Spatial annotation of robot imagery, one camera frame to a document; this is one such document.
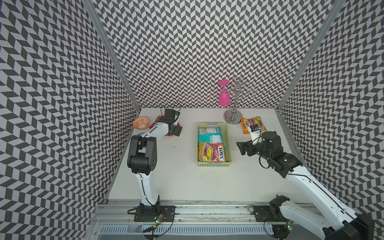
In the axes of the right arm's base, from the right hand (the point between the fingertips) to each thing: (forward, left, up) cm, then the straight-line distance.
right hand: (245, 142), depth 78 cm
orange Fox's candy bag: (+26, -9, -15) cm, 31 cm away
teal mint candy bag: (+12, +17, -10) cm, 24 cm away
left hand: (+19, +43, -12) cm, 49 cm away
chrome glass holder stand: (+33, -2, -16) cm, 37 cm away
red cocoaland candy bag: (+16, +44, -15) cm, 49 cm away
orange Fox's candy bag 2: (+1, +17, -11) cm, 21 cm away
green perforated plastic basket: (+18, +7, -13) cm, 23 cm away
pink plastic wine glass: (+38, +7, -3) cm, 39 cm away
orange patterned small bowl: (+27, +68, -16) cm, 74 cm away
